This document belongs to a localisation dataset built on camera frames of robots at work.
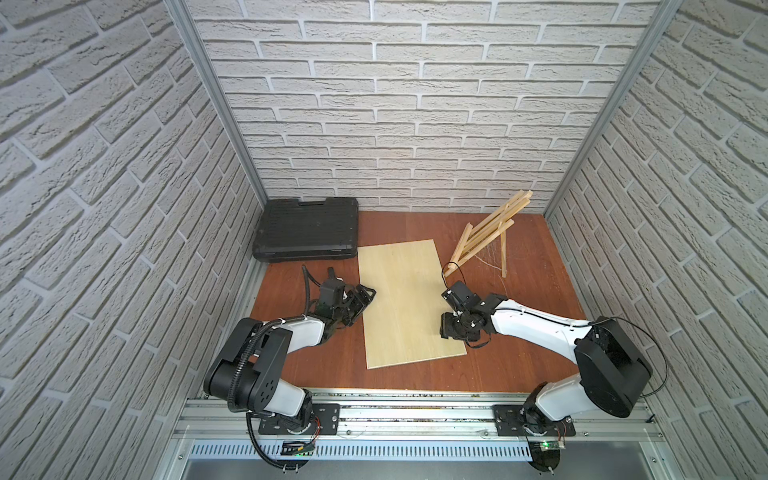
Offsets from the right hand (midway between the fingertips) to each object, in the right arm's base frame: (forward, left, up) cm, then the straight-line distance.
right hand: (450, 331), depth 87 cm
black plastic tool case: (+39, +52, +5) cm, 65 cm away
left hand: (+12, +22, +4) cm, 26 cm away
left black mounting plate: (-21, +36, 0) cm, 41 cm away
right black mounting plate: (-24, -10, -1) cm, 26 cm away
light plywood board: (+5, +14, -2) cm, 15 cm away
